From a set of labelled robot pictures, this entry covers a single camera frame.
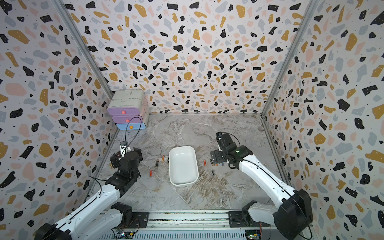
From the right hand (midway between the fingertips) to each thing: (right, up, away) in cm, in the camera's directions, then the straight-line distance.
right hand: (220, 154), depth 83 cm
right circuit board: (+15, -36, -11) cm, 41 cm away
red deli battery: (-41, -13, +7) cm, 43 cm away
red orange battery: (-8, -8, +12) cm, 17 cm away
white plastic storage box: (-22, -9, +10) cm, 25 cm away
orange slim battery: (-35, -5, +14) cm, 39 cm away
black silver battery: (-3, -12, +8) cm, 15 cm away
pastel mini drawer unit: (-57, +27, +14) cm, 64 cm away
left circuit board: (-48, -36, -12) cm, 61 cm away
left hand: (-50, +2, -2) cm, 50 cm away
